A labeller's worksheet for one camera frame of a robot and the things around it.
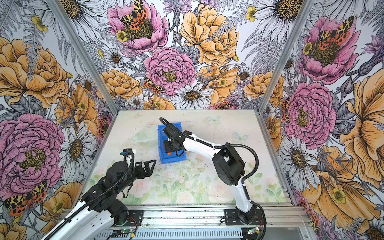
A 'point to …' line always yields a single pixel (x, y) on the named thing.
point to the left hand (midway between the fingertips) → (148, 166)
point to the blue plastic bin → (165, 158)
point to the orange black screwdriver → (168, 153)
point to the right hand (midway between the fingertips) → (168, 151)
